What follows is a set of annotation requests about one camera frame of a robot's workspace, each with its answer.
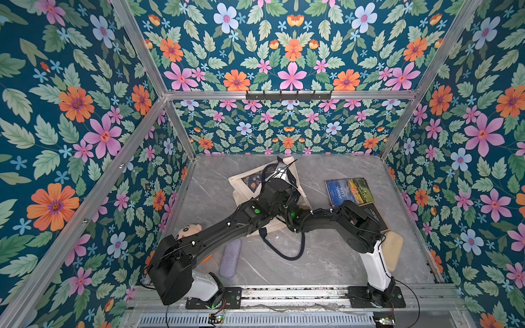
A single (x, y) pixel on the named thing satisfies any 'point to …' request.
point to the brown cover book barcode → (372, 211)
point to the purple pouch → (230, 258)
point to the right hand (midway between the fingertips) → (270, 188)
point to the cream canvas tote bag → (275, 222)
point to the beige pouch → (392, 247)
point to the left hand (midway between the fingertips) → (284, 178)
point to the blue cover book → (350, 189)
